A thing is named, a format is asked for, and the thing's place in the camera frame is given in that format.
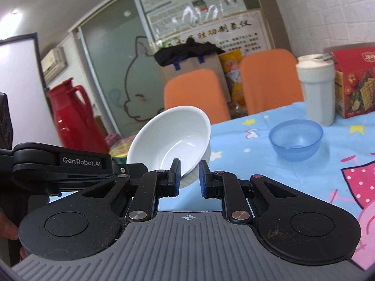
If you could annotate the wall air conditioner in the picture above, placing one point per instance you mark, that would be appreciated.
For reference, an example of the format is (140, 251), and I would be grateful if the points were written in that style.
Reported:
(54, 64)

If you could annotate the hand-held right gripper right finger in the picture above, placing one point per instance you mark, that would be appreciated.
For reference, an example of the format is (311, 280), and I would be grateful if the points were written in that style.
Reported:
(203, 181)

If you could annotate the frosted glass door with cartoon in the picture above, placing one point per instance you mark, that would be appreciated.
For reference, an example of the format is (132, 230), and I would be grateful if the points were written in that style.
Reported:
(117, 73)

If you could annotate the blue translucent plastic bowl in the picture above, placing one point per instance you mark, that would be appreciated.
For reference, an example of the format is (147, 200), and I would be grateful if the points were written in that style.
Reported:
(296, 140)

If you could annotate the pink floral cloth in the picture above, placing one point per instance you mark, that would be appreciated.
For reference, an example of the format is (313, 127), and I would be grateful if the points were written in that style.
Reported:
(112, 139)

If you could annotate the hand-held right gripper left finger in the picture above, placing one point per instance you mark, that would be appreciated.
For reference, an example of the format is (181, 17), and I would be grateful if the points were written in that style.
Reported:
(175, 179)

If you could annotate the orange chair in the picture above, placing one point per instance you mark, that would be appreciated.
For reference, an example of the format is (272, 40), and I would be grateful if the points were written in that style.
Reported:
(193, 96)
(269, 79)

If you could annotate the wall poster with large lettering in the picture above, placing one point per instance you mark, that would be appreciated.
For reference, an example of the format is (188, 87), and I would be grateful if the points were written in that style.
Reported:
(240, 30)

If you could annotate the red thermos jug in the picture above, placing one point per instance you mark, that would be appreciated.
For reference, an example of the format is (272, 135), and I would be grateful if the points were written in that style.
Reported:
(76, 117)

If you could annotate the white board with dark frame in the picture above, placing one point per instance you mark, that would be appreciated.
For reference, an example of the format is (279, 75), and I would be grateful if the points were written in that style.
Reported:
(20, 73)

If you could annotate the black cloth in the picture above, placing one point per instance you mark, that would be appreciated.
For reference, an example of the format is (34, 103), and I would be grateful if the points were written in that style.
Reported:
(187, 51)

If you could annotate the white bowl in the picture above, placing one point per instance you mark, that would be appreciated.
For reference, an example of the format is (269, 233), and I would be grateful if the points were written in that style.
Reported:
(170, 134)

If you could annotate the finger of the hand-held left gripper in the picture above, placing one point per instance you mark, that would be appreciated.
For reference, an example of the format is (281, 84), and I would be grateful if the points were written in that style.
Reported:
(130, 169)

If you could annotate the red cracker box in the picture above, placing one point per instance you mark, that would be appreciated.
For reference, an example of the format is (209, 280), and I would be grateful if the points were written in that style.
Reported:
(357, 87)

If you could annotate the white tumbler with lid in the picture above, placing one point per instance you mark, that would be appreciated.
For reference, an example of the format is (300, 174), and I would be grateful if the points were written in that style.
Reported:
(318, 93)

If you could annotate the green instant noodle bowl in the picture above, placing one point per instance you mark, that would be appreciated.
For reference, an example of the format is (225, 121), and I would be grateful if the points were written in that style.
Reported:
(123, 147)

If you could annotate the person's left hand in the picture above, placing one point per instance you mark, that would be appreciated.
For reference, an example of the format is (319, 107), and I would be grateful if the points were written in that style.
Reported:
(7, 228)

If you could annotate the blue cartoon pig tablecloth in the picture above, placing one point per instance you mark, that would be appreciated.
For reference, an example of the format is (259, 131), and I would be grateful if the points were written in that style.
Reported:
(249, 166)

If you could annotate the yellow snack bag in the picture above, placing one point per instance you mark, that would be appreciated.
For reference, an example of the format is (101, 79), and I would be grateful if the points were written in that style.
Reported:
(234, 76)

